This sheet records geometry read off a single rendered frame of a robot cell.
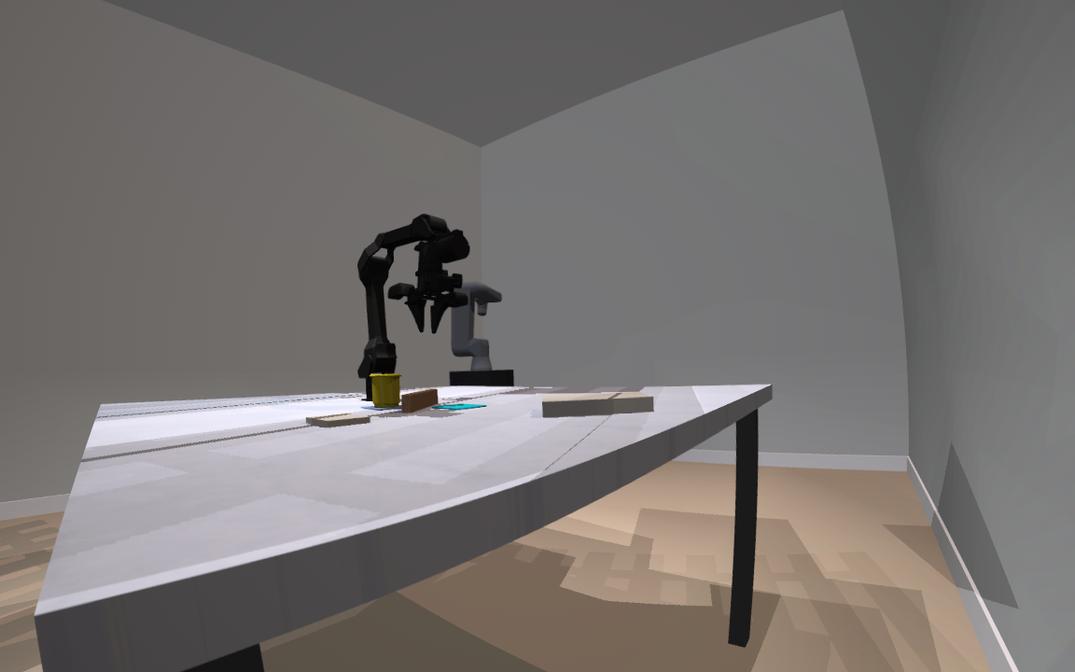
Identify wooden plank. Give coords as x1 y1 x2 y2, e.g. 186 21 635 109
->
401 389 439 413

